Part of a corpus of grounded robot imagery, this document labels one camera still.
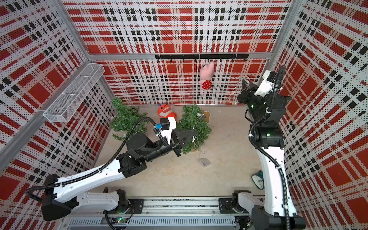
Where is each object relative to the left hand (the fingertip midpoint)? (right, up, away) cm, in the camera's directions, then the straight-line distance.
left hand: (197, 131), depth 53 cm
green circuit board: (-37, -46, +16) cm, 61 cm away
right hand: (+20, +20, +4) cm, 28 cm away
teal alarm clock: (+35, -30, +26) cm, 52 cm away
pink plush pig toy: (+7, +34, +40) cm, 53 cm away
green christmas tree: (-2, +5, +18) cm, 18 cm away
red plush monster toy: (-23, +11, +55) cm, 60 cm away
